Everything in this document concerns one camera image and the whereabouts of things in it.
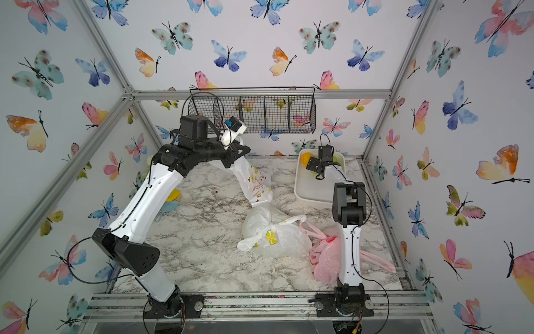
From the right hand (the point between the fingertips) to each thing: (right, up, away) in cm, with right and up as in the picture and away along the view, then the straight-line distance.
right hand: (318, 161), depth 110 cm
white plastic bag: (-25, -29, -34) cm, 51 cm away
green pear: (+3, -1, -20) cm, 20 cm away
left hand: (-32, +2, -41) cm, 52 cm away
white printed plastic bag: (-30, -12, -24) cm, 41 cm away
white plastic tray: (-5, -15, -4) cm, 17 cm away
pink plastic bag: (-5, -36, -36) cm, 52 cm away
